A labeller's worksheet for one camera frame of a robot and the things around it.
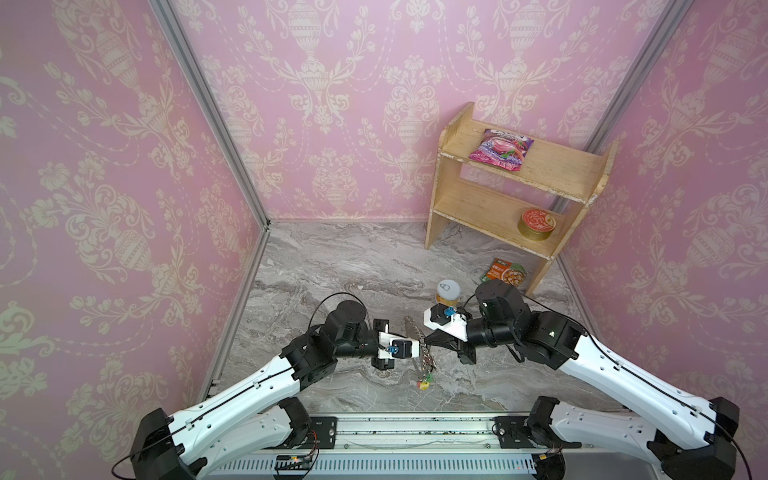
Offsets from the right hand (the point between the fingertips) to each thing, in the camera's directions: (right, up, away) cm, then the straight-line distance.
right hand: (429, 336), depth 66 cm
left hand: (-3, -1, +1) cm, 3 cm away
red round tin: (+34, +27, +21) cm, 48 cm away
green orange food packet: (+31, +12, +40) cm, 52 cm away
